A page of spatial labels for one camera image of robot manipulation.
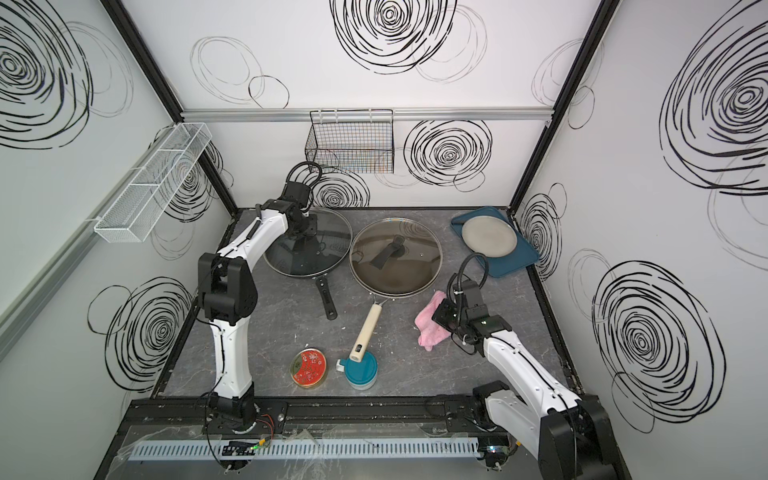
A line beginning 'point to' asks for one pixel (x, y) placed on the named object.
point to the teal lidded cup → (359, 375)
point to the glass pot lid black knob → (396, 257)
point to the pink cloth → (430, 332)
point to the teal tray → (522, 257)
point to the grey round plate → (489, 235)
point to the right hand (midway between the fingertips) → (434, 313)
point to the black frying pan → (321, 280)
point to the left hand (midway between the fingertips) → (306, 227)
